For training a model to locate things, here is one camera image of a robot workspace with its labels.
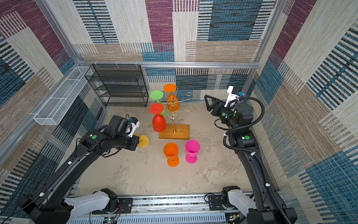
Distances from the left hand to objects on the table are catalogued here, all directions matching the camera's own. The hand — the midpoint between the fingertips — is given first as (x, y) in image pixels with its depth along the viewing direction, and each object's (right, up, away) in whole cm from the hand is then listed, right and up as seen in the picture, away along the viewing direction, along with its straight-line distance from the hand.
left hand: (139, 139), depth 72 cm
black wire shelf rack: (-27, +36, +39) cm, 60 cm away
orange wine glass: (+16, -8, +8) cm, 19 cm away
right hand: (+33, +19, -6) cm, 39 cm away
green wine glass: (+8, +23, +6) cm, 26 cm away
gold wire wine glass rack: (+16, +1, +30) cm, 34 cm away
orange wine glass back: (+17, +19, +6) cm, 26 cm away
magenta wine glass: (+28, -7, +11) cm, 31 cm away
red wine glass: (+9, +9, +6) cm, 14 cm away
